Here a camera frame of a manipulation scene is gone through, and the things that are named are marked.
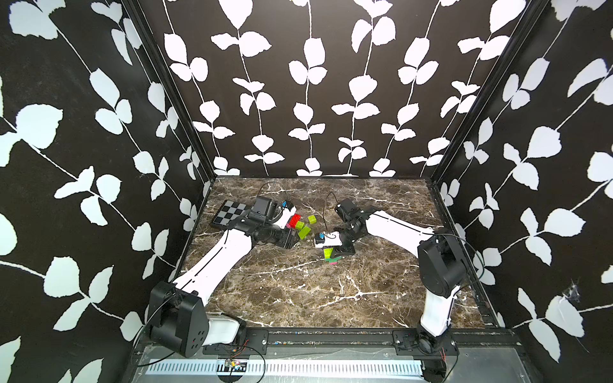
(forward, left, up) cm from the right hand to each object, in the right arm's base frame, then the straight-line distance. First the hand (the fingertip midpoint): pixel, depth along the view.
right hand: (330, 245), depth 89 cm
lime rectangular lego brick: (-4, +1, +1) cm, 4 cm away
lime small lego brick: (+16, +7, -6) cm, 18 cm away
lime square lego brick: (+12, +13, -5) cm, 18 cm away
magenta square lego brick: (-5, -1, -5) cm, 7 cm away
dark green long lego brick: (-4, -1, -4) cm, 6 cm away
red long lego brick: (+16, +15, -5) cm, 22 cm away
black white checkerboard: (+18, +45, -3) cm, 48 cm away
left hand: (0, +14, +9) cm, 17 cm away
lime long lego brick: (+9, +11, -6) cm, 15 cm away
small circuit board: (-38, +31, -6) cm, 49 cm away
